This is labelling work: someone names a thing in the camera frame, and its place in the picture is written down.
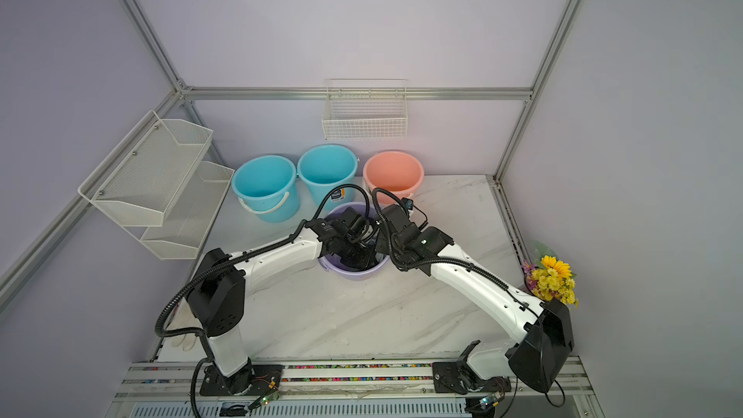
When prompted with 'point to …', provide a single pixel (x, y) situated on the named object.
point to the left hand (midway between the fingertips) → (375, 269)
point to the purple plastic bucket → (333, 263)
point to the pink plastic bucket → (399, 172)
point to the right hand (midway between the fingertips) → (386, 244)
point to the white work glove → (183, 318)
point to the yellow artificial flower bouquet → (549, 277)
